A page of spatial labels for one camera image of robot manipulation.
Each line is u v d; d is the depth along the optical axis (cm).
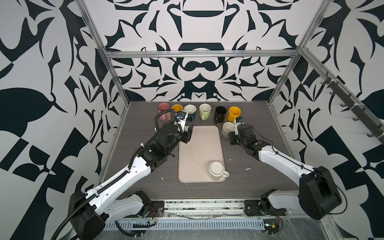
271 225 71
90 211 38
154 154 53
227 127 96
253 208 74
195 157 95
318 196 42
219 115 102
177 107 103
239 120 77
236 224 71
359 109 60
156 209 74
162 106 102
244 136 67
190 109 105
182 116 59
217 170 79
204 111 102
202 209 76
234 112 105
